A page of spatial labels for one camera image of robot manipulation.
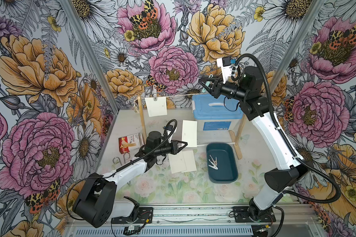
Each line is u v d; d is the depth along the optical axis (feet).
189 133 2.63
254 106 1.59
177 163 3.00
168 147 2.36
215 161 3.01
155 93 2.06
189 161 3.09
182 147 2.54
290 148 1.43
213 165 2.98
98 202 1.37
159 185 2.75
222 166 2.97
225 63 1.72
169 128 2.28
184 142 2.56
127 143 3.17
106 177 1.50
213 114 3.03
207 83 1.96
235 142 3.27
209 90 1.93
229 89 1.82
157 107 2.29
